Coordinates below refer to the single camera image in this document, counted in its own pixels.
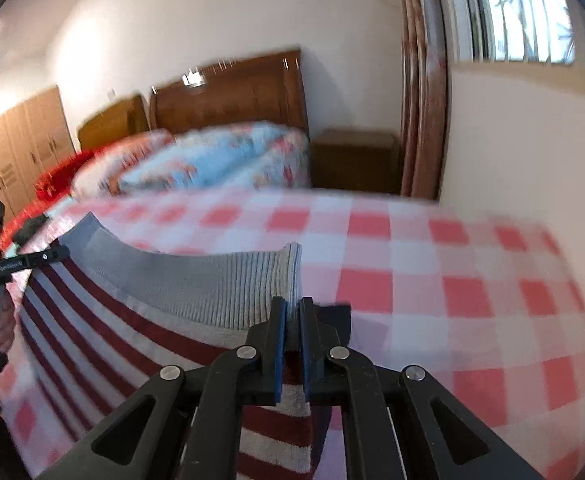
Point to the light wooden headboard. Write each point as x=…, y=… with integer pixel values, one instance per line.
x=112, y=125

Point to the floral curtain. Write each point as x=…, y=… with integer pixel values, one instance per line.
x=422, y=85

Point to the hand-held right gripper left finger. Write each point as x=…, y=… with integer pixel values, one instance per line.
x=277, y=360

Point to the wooden nightstand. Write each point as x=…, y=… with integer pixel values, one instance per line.
x=357, y=160

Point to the red blanket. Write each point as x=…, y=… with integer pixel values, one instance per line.
x=57, y=175

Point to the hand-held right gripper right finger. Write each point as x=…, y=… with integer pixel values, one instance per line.
x=306, y=355

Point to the dark cloth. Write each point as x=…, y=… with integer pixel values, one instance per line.
x=30, y=227

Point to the pink floral quilt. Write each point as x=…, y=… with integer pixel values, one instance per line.
x=107, y=170

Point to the wooden wardrobe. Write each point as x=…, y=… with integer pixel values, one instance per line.
x=22, y=145

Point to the barred window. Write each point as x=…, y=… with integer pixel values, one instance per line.
x=522, y=10

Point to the dark wooden headboard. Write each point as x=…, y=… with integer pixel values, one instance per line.
x=232, y=95

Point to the pink checkered bed sheet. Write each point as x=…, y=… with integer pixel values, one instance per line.
x=472, y=285

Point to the striped knit sweater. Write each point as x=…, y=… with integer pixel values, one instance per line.
x=172, y=290

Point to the blue floral quilt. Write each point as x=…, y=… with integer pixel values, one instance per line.
x=222, y=160

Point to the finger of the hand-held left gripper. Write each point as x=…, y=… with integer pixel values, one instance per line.
x=47, y=257

